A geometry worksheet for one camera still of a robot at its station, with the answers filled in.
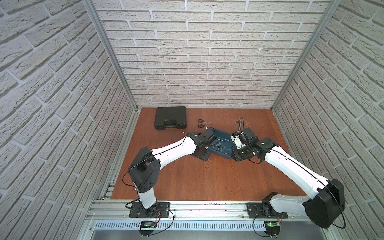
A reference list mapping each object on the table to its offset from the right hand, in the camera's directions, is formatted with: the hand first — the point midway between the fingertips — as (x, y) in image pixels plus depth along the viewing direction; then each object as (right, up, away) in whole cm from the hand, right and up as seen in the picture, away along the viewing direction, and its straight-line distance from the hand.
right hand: (236, 154), depth 80 cm
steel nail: (-5, +5, +20) cm, 21 cm away
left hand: (-16, -1, +4) cm, 17 cm away
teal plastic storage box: (-4, +2, +17) cm, 18 cm away
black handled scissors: (-18, +15, +29) cm, 37 cm away
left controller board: (-45, -31, -11) cm, 56 cm away
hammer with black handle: (+10, +18, +29) cm, 36 cm away
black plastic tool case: (-42, +22, +27) cm, 54 cm away
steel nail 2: (-7, 0, +14) cm, 16 cm away
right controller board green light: (+14, -33, -9) cm, 37 cm away
